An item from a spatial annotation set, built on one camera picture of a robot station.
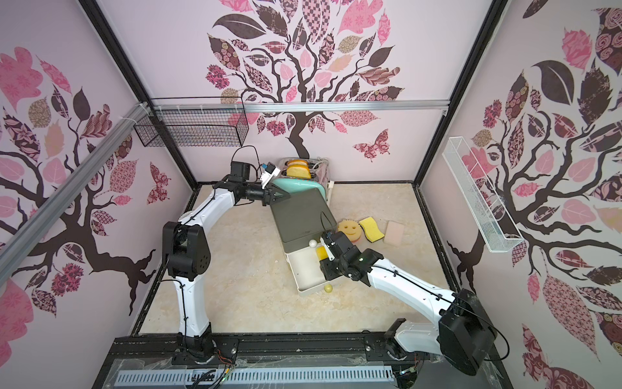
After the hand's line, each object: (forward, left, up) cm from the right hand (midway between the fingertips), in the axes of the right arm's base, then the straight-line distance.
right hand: (328, 268), depth 82 cm
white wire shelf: (+31, -51, +18) cm, 62 cm away
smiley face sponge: (+21, -11, -6) cm, 25 cm away
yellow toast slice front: (+38, +10, +11) cm, 41 cm away
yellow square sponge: (+1, +2, +10) cm, 11 cm away
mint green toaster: (+43, +2, +8) cm, 44 cm away
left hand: (+24, +16, +10) cm, 30 cm away
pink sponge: (+19, -29, -9) cm, 36 cm away
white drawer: (0, +8, 0) cm, 8 cm away
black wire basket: (+90, +72, +5) cm, 116 cm away
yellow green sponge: (+20, -19, -7) cm, 29 cm away
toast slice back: (+45, +12, +11) cm, 47 cm away
